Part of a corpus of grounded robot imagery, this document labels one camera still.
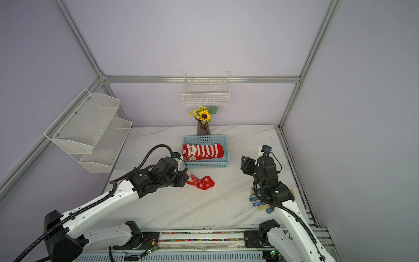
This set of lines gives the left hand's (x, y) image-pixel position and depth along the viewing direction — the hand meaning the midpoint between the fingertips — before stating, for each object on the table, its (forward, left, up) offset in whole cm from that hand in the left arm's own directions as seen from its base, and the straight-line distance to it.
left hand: (185, 179), depth 76 cm
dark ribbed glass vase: (+37, -7, -4) cm, 38 cm away
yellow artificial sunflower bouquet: (+39, -7, +7) cm, 40 cm away
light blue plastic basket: (+18, -19, -13) cm, 30 cm away
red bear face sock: (+6, -9, -16) cm, 19 cm away
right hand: (+7, -30, +5) cm, 32 cm away
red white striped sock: (+23, 0, -10) cm, 25 cm away
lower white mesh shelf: (+15, +49, -5) cm, 51 cm away
